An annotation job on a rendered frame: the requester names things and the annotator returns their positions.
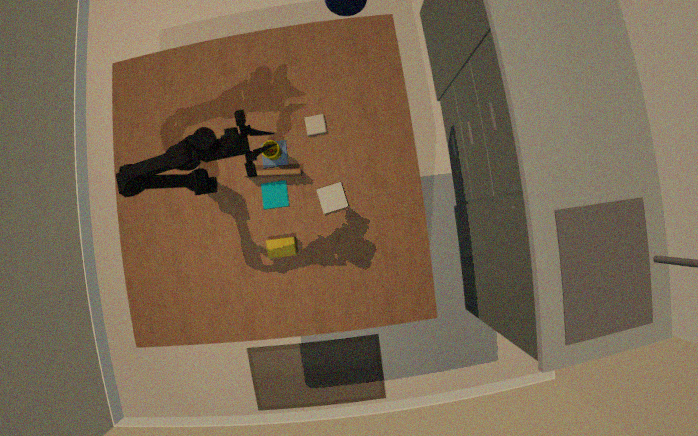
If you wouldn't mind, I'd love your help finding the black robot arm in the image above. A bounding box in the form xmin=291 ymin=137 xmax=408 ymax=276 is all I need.
xmin=116 ymin=127 xmax=247 ymax=197

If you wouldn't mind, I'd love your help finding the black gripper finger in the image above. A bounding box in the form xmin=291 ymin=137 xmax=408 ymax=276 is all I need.
xmin=253 ymin=144 xmax=277 ymax=161
xmin=248 ymin=125 xmax=274 ymax=136

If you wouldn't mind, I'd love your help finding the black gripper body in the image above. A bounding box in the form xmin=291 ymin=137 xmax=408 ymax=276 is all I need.
xmin=219 ymin=110 xmax=257 ymax=177

